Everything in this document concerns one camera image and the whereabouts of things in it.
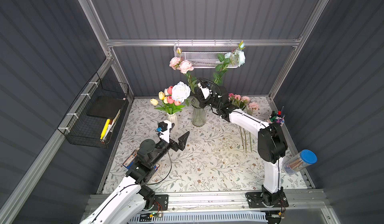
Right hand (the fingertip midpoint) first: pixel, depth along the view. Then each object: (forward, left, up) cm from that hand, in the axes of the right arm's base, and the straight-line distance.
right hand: (197, 93), depth 86 cm
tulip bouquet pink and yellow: (-8, +17, +2) cm, 19 cm away
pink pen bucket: (-7, -50, -14) cm, 52 cm away
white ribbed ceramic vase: (-9, +15, -13) cm, 22 cm away
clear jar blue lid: (-36, -50, -8) cm, 62 cm away
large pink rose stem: (+16, -34, -27) cm, 46 cm away
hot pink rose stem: (+19, -27, -24) cm, 41 cm away
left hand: (-27, +7, +2) cm, 27 cm away
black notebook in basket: (-14, +46, +3) cm, 49 cm away
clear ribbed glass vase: (+1, -1, -24) cm, 25 cm away
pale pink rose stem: (+10, -41, -23) cm, 48 cm away
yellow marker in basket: (-25, +44, 0) cm, 51 cm away
